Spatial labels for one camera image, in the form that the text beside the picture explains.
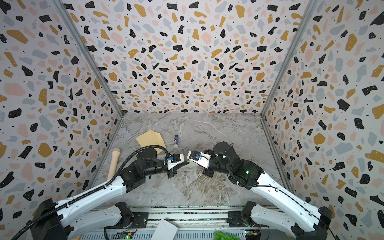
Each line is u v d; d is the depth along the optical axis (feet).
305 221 1.28
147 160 1.81
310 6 2.34
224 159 1.56
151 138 3.49
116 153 3.12
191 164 2.32
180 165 1.98
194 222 2.41
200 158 1.76
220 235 2.18
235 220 2.41
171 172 2.02
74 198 1.44
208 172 1.92
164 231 2.22
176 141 3.37
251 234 2.35
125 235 2.30
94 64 2.97
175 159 1.86
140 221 2.41
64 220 1.32
